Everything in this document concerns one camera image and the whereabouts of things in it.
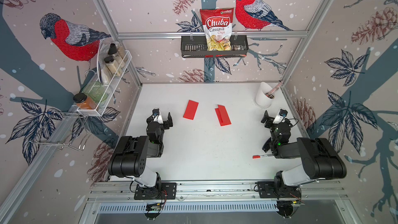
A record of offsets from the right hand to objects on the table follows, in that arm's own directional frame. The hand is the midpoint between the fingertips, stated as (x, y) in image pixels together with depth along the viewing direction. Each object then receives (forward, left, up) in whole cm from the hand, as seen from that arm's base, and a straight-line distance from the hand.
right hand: (273, 111), depth 90 cm
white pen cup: (+11, +3, -4) cm, 12 cm away
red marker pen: (-23, +10, -12) cm, 28 cm away
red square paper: (+7, +51, -10) cm, 52 cm away
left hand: (-2, +66, +1) cm, 66 cm away
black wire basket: (+31, +48, +23) cm, 62 cm away
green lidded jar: (-8, +91, +24) cm, 95 cm away
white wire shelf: (-3, +86, +26) cm, 90 cm away
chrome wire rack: (-29, +92, +25) cm, 99 cm away
